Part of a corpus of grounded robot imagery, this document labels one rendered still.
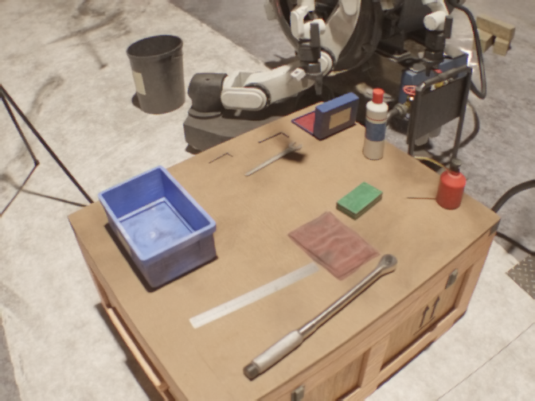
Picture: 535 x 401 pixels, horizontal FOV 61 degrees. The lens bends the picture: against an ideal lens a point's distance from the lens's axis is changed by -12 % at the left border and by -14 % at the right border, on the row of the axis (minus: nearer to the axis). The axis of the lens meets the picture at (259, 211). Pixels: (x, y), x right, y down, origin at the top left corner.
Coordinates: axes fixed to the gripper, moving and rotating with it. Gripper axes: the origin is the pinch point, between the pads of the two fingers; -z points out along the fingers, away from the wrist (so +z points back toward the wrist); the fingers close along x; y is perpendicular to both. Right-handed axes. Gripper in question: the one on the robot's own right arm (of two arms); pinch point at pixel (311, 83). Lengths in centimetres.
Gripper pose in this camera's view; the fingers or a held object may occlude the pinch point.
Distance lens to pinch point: 206.1
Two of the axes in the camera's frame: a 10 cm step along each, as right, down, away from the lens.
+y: 9.0, -3.0, 3.2
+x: 4.3, 4.5, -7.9
